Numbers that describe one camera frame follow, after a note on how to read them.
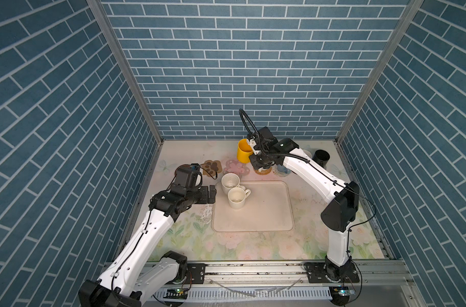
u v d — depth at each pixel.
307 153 1.02
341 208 0.48
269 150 0.62
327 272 0.67
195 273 0.74
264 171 1.05
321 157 1.05
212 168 1.06
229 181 0.96
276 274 0.75
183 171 0.57
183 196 0.56
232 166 1.08
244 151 0.83
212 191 0.68
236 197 0.92
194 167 0.67
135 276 0.41
